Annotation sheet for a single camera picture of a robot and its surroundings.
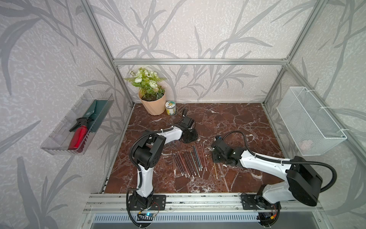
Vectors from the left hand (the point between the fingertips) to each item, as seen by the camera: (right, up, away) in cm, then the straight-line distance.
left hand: (198, 138), depth 96 cm
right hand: (+9, -8, -10) cm, 16 cm away
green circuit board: (-25, -34, -26) cm, 50 cm away
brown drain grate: (-14, +20, +18) cm, 30 cm away
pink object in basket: (+54, +1, -25) cm, 59 cm away
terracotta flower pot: (-32, +21, +8) cm, 39 cm away
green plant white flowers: (-34, +38, -1) cm, 51 cm away
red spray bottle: (-53, +10, -35) cm, 64 cm away
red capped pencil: (-12, -10, -5) cm, 17 cm away
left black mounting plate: (-22, -30, -24) cm, 44 cm away
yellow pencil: (+10, -18, -12) cm, 24 cm away
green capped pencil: (-1, -11, -6) cm, 13 cm away
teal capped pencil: (-3, -14, -10) cm, 17 cm away
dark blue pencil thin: (-15, -13, -8) cm, 21 cm away
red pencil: (+3, -11, -6) cm, 13 cm away
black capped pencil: (-6, -16, -10) cm, 20 cm away
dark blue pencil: (-11, -14, -10) cm, 21 cm away
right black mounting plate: (+26, -29, -23) cm, 46 cm away
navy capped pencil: (-2, -11, -7) cm, 14 cm away
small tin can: (-21, +21, +12) cm, 32 cm away
